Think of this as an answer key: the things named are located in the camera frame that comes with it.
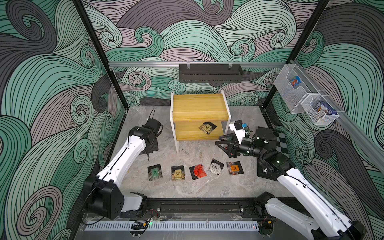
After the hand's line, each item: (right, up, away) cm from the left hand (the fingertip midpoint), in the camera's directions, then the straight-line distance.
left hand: (149, 147), depth 80 cm
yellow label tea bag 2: (+15, -16, +5) cm, 23 cm away
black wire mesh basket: (+36, +46, +15) cm, 60 cm away
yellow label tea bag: (+33, +11, +8) cm, 36 cm away
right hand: (+36, +6, -14) cm, 39 cm away
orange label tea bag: (+49, -14, +8) cm, 52 cm away
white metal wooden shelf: (+22, +19, -7) cm, 30 cm away
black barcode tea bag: (+2, -16, +6) cm, 17 cm away
